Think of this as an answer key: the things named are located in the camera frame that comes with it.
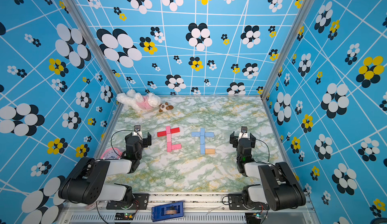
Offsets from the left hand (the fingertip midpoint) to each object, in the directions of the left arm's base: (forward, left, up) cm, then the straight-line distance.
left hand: (141, 132), depth 91 cm
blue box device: (-40, -21, -2) cm, 45 cm away
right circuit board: (-41, -62, -8) cm, 75 cm away
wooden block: (-9, -42, -7) cm, 43 cm away
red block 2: (+5, -19, -6) cm, 21 cm away
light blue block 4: (-2, -37, -7) cm, 38 cm away
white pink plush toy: (+21, +7, +5) cm, 23 cm away
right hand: (-1, -63, +1) cm, 63 cm away
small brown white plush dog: (+23, -10, -3) cm, 25 cm away
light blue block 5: (-8, -37, -7) cm, 39 cm away
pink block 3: (-7, -17, -6) cm, 19 cm away
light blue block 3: (+2, -42, -6) cm, 42 cm away
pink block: (+6, -14, -7) cm, 17 cm away
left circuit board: (-41, +1, -10) cm, 43 cm away
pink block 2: (0, -16, -7) cm, 17 cm away
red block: (+4, -10, -8) cm, 14 cm away
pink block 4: (-7, -21, -6) cm, 23 cm away
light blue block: (+2, -33, -6) cm, 34 cm away
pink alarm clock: (-11, +17, -5) cm, 21 cm away
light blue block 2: (+4, -37, -7) cm, 38 cm away
